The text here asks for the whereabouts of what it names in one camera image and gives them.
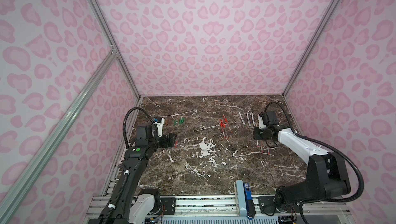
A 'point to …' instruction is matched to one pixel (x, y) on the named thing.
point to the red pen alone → (268, 151)
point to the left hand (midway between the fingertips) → (169, 132)
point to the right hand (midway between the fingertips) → (256, 132)
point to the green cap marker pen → (252, 119)
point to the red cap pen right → (226, 134)
